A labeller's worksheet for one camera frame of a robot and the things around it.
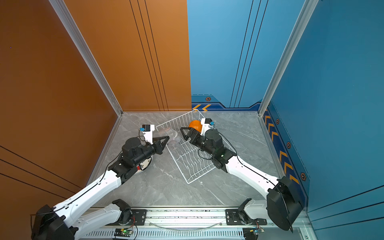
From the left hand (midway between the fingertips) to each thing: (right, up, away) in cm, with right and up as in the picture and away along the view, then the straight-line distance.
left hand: (169, 136), depth 74 cm
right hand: (+7, +2, 0) cm, 7 cm away
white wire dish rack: (+8, -13, +14) cm, 21 cm away
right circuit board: (+40, -46, -3) cm, 61 cm away
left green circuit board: (-21, -46, -3) cm, 51 cm away
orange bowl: (+14, +6, +29) cm, 33 cm away
